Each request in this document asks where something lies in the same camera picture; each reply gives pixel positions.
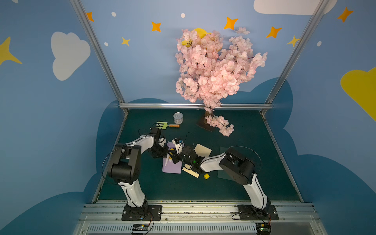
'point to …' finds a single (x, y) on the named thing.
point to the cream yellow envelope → (202, 152)
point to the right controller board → (263, 228)
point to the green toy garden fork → (163, 125)
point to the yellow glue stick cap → (206, 176)
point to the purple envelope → (169, 167)
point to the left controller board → (140, 227)
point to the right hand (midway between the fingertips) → (170, 149)
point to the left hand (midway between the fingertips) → (166, 154)
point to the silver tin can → (178, 117)
